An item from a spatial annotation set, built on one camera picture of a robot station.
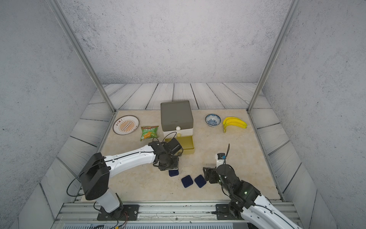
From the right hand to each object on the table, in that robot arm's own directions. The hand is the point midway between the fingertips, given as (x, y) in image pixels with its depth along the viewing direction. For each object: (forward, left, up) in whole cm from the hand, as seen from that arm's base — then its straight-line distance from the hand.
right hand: (209, 169), depth 77 cm
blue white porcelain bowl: (+42, -7, -9) cm, 44 cm away
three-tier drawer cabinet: (+24, +18, +10) cm, 32 cm away
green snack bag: (+29, +39, -5) cm, 49 cm away
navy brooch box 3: (-3, +5, -10) cm, 11 cm away
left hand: (+1, +17, -3) cm, 17 cm away
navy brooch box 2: (-3, +12, -12) cm, 17 cm away
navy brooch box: (-1, +20, -4) cm, 20 cm away
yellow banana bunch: (+38, -21, -6) cm, 44 cm away
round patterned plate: (+38, +61, -9) cm, 72 cm away
